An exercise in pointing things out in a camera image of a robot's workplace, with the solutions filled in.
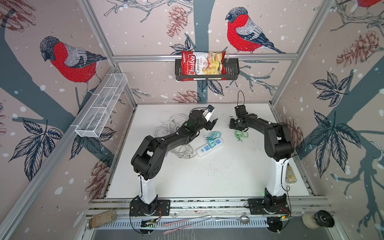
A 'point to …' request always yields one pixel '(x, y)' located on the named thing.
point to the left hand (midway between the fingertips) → (212, 114)
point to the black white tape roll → (319, 218)
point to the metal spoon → (244, 219)
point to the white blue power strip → (202, 151)
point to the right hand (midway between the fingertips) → (230, 127)
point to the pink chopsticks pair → (184, 220)
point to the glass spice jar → (290, 177)
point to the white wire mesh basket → (102, 106)
